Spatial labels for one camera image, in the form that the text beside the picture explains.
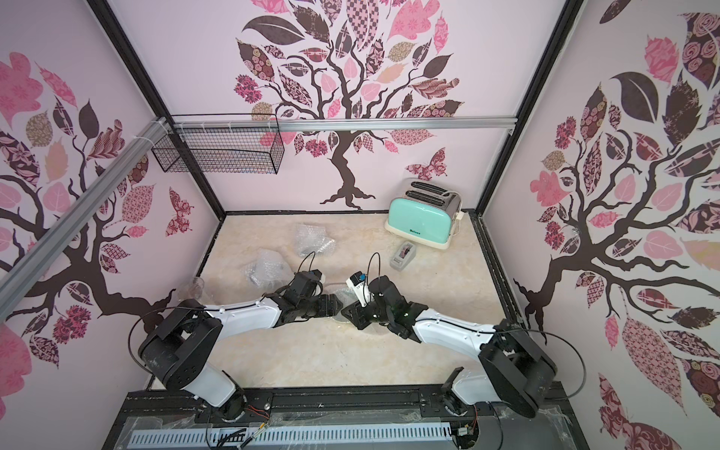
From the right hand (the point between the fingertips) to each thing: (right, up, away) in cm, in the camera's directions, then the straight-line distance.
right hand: (345, 308), depth 81 cm
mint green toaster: (+28, +30, +18) cm, 44 cm away
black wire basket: (-42, +54, +14) cm, 69 cm away
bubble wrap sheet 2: (-27, +9, +11) cm, 30 cm away
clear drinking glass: (-47, +4, +3) cm, 48 cm away
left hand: (-4, -4, +9) cm, 11 cm away
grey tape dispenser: (+20, +15, +22) cm, 33 cm away
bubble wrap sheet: (-14, +21, +20) cm, 32 cm away
